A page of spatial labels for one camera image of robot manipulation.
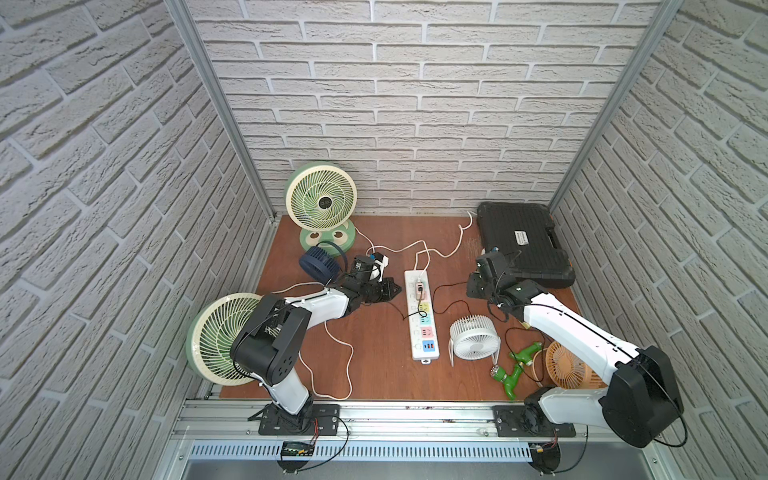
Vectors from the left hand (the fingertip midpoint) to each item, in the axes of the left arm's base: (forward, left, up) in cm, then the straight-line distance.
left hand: (394, 281), depth 91 cm
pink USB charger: (-4, -8, 0) cm, 9 cm away
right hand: (-3, -24, +5) cm, 25 cm away
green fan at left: (-22, +45, +9) cm, 51 cm away
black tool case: (+20, -47, +1) cm, 51 cm away
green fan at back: (+19, +23, +16) cm, 34 cm away
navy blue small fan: (+4, +24, +2) cm, 24 cm away
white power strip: (-16, -8, -5) cm, 18 cm away
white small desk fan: (-20, -21, +4) cm, 29 cm away
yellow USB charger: (-6, -10, -6) cm, 13 cm away
